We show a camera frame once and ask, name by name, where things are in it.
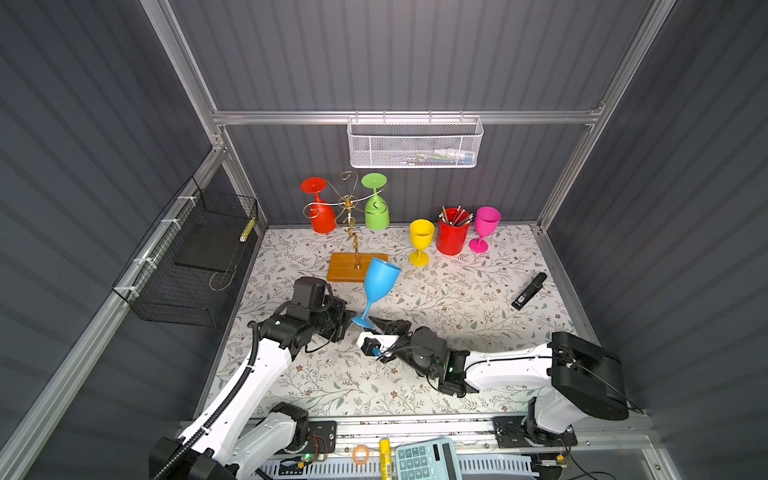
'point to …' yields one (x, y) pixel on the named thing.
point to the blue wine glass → (381, 280)
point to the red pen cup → (452, 230)
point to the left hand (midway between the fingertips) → (361, 308)
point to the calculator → (435, 459)
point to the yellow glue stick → (385, 458)
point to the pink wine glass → (487, 222)
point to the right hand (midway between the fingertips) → (374, 320)
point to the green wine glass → (377, 214)
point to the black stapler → (528, 291)
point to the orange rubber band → (354, 454)
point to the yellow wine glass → (421, 236)
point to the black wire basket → (183, 272)
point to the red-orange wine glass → (322, 214)
